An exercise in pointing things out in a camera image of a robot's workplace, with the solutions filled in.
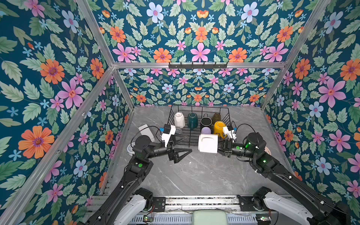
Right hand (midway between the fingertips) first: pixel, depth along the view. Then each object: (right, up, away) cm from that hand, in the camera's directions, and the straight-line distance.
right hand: (211, 146), depth 62 cm
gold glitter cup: (+10, +14, +39) cm, 43 cm away
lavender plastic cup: (0, +5, +25) cm, 26 cm away
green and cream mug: (-8, +11, +33) cm, 36 cm away
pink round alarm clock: (+42, -8, +28) cm, 51 cm away
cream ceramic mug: (-18, +12, +35) cm, 41 cm away
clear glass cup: (-18, +5, +30) cm, 35 cm away
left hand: (-10, +2, -4) cm, 11 cm away
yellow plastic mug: (+10, +8, +31) cm, 33 cm away
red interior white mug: (-2, +3, -5) cm, 6 cm away
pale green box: (0, -36, +5) cm, 36 cm away
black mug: (+1, +11, +33) cm, 35 cm away
